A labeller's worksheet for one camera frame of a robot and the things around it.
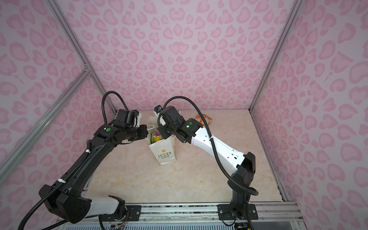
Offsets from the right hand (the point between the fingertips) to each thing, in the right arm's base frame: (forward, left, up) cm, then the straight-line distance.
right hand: (162, 127), depth 74 cm
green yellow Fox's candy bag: (+2, +6, -11) cm, 13 cm away
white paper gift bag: (-6, 0, -13) cm, 14 cm away
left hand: (0, +7, -3) cm, 8 cm away
